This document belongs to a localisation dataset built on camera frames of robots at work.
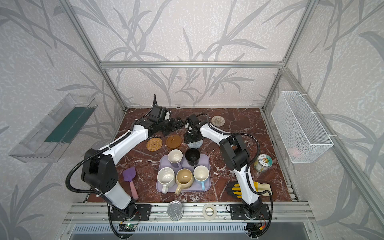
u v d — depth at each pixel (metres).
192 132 0.75
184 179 0.84
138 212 0.73
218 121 1.12
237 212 0.74
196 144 0.99
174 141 1.00
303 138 0.61
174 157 0.90
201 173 0.84
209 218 0.73
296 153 0.72
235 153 0.56
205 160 0.91
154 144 0.99
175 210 0.69
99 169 0.45
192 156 0.88
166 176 0.84
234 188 0.79
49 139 0.63
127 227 0.71
